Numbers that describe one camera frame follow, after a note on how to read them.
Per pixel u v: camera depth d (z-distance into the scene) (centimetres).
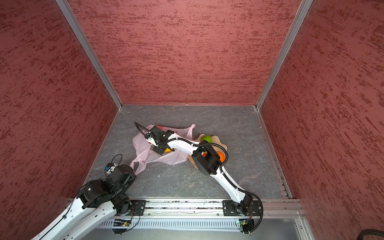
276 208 76
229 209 74
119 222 73
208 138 91
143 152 82
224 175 61
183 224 78
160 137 75
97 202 50
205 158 59
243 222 71
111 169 66
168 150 91
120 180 55
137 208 74
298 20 75
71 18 74
